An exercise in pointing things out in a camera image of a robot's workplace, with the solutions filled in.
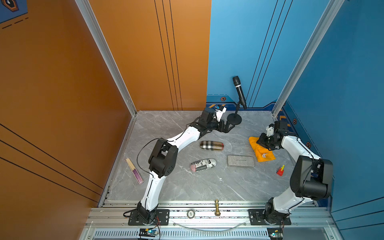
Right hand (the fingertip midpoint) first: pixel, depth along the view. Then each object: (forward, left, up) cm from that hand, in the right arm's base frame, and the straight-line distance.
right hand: (258, 141), depth 93 cm
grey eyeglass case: (-11, +12, -5) cm, 17 cm away
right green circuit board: (-46, +1, -11) cm, 47 cm away
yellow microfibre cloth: (-6, -2, -4) cm, 8 cm away
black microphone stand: (+26, +9, -7) cm, 29 cm away
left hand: (+6, +18, +11) cm, 22 cm away
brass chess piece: (-38, +28, -7) cm, 48 cm away
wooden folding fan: (-17, +75, -7) cm, 78 cm away
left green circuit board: (-46, +61, -9) cm, 77 cm away
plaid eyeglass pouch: (0, +29, -5) cm, 30 cm away
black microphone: (+31, +12, +22) cm, 40 cm away
